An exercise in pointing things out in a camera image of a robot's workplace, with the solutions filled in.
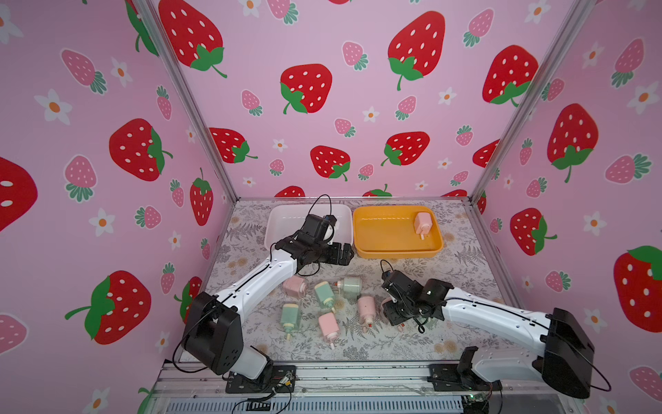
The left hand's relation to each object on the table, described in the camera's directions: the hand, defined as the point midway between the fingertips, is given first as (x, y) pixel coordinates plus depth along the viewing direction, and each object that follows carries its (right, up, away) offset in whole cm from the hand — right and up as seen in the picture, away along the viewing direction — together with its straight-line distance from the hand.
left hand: (344, 251), depth 83 cm
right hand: (+17, -17, -2) cm, 24 cm away
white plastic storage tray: (-27, +11, +28) cm, 40 cm away
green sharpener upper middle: (-7, -15, +1) cm, 16 cm away
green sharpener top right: (+2, -13, +2) cm, 13 cm away
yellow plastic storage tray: (+20, +5, +28) cm, 34 cm away
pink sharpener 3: (-5, -23, -5) cm, 24 cm away
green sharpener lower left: (-17, -21, -4) cm, 27 cm away
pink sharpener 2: (-17, -12, +3) cm, 21 cm away
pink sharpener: (+33, +9, +20) cm, 40 cm away
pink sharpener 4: (+7, -19, -4) cm, 20 cm away
